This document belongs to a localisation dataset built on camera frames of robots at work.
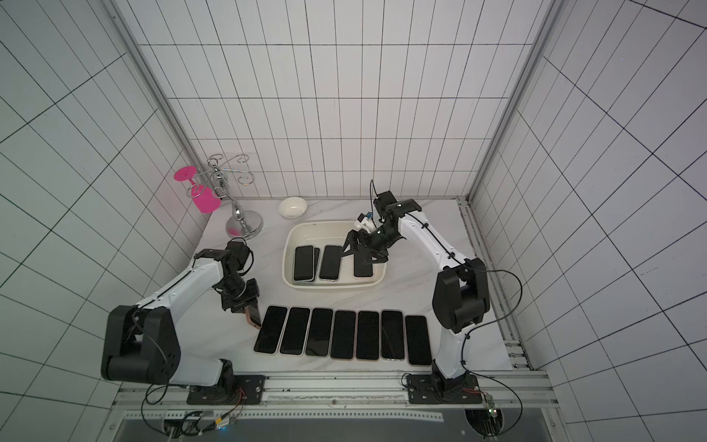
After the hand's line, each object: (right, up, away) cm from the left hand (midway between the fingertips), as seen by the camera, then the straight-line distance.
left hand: (250, 311), depth 82 cm
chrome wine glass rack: (-15, +25, +28) cm, 41 cm away
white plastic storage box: (+18, +22, +25) cm, 38 cm away
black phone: (+14, -6, +1) cm, 15 cm away
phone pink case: (+1, -2, 0) cm, 2 cm away
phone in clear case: (+23, +10, +16) cm, 30 cm away
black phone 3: (+36, -8, +1) cm, 37 cm away
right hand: (+29, +16, -1) cm, 33 cm away
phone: (+34, +11, +16) cm, 39 cm away
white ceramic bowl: (+5, +33, +32) cm, 46 cm away
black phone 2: (+21, -7, 0) cm, 22 cm away
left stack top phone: (+13, +11, +16) cm, 24 cm away
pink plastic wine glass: (-23, +35, +17) cm, 45 cm away
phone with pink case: (+29, -7, 0) cm, 29 cm away
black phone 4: (+51, -10, -2) cm, 52 cm away
